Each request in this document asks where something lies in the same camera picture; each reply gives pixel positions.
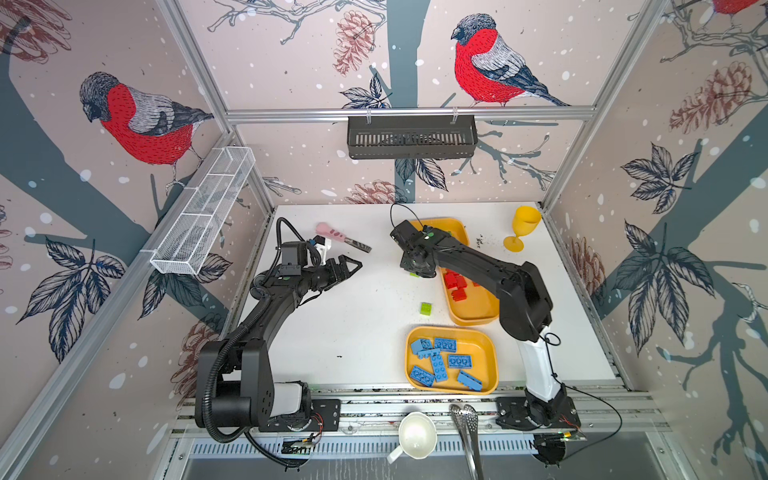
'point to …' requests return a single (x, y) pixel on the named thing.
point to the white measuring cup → (417, 437)
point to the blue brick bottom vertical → (428, 353)
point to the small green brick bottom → (426, 309)
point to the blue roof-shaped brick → (421, 344)
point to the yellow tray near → (478, 341)
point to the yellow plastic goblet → (524, 223)
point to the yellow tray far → (453, 227)
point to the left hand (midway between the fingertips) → (352, 269)
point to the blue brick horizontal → (422, 376)
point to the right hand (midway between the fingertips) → (410, 268)
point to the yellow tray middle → (468, 302)
